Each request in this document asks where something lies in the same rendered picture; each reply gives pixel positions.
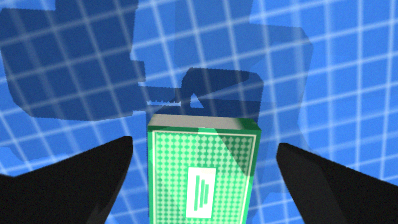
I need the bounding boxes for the green card box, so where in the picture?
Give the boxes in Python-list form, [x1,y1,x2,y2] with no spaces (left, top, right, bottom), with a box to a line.
[148,114,262,224]

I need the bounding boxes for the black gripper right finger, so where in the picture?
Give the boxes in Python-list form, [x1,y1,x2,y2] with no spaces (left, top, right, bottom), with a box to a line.
[276,143,398,224]

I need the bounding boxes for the blue grid work mat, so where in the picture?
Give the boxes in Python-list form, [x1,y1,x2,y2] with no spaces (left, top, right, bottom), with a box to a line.
[0,0,398,224]

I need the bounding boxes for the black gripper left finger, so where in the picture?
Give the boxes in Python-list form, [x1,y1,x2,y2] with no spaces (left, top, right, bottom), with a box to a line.
[0,136,133,224]

